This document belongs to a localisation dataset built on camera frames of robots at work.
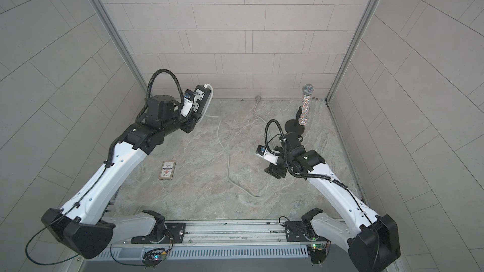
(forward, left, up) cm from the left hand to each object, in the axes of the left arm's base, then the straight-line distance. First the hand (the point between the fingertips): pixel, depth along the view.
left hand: (198, 109), depth 73 cm
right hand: (-13, -29, -18) cm, 36 cm away
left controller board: (-45, +13, -29) cm, 55 cm away
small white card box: (-13, +17, -28) cm, 36 cm away
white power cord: (0, -7, -30) cm, 31 cm away
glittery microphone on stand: (+10, -46, -24) cm, 53 cm away
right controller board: (-44, -46, -30) cm, 70 cm away
